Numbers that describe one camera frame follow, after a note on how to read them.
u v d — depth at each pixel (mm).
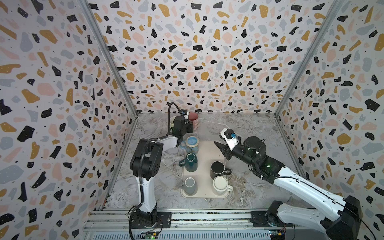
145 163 522
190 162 839
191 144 897
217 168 833
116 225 731
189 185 756
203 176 894
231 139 575
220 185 783
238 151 614
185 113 881
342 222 381
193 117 1101
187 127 894
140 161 467
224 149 617
